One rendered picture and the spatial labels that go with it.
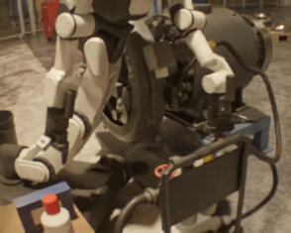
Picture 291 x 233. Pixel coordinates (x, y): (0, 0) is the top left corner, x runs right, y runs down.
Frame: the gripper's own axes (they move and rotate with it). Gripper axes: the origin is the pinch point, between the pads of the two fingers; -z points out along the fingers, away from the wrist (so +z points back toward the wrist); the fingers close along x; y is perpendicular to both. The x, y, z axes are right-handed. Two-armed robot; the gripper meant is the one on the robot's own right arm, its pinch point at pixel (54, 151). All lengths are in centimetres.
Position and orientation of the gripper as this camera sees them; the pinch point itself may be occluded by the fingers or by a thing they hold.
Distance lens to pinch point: 127.6
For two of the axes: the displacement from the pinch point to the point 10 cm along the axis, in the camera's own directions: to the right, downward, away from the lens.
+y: 5.3, -2.6, 8.1
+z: 2.1, -8.8, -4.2
